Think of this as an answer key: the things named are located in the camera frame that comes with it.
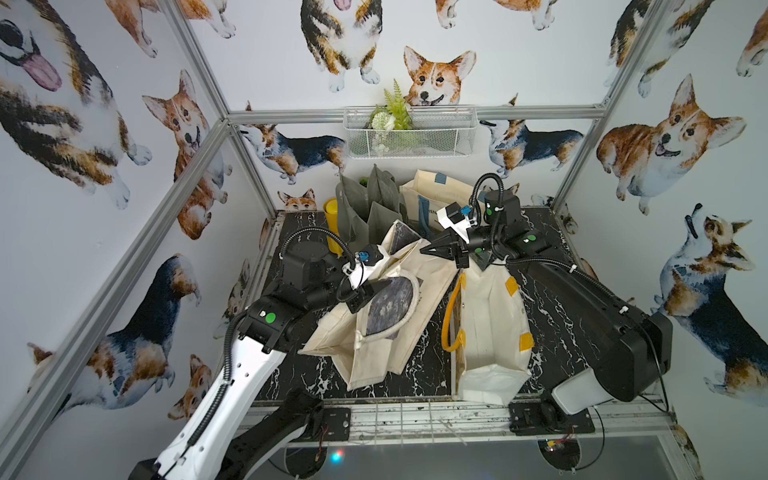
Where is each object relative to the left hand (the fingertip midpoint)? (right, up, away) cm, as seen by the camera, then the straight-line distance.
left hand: (385, 267), depth 64 cm
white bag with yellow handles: (+28, -20, +25) cm, 43 cm away
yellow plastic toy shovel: (-22, +17, +42) cm, 50 cm away
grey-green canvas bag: (-6, +13, +18) cm, 23 cm away
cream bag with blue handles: (+12, +22, +37) cm, 45 cm away
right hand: (+7, +4, +3) cm, 9 cm away
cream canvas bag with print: (0, -16, +5) cm, 16 cm away
